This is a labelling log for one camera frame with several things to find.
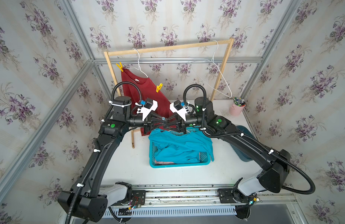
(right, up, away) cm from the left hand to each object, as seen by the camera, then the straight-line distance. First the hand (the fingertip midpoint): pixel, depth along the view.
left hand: (166, 121), depth 61 cm
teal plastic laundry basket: (-9, -19, +20) cm, 29 cm away
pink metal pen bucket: (+52, +5, +45) cm, 69 cm away
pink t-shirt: (+21, -23, +22) cm, 38 cm away
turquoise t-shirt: (+6, -17, +19) cm, 26 cm away
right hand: (+1, -1, +1) cm, 2 cm away
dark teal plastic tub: (+54, -10, +34) cm, 65 cm away
